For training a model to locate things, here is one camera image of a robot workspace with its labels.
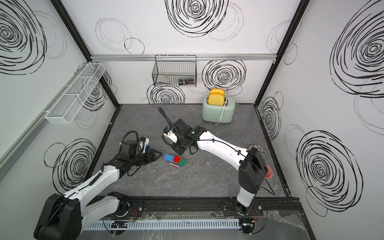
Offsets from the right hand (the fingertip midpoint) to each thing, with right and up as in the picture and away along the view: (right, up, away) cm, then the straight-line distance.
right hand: (176, 147), depth 79 cm
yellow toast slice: (+24, +29, +17) cm, 42 cm away
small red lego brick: (0, -7, +2) cm, 7 cm away
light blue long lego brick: (-5, -7, +5) cm, 10 cm away
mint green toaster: (+23, +19, +20) cm, 36 cm away
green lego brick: (+3, -9, +3) cm, 10 cm away
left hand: (-10, -6, +4) cm, 12 cm away
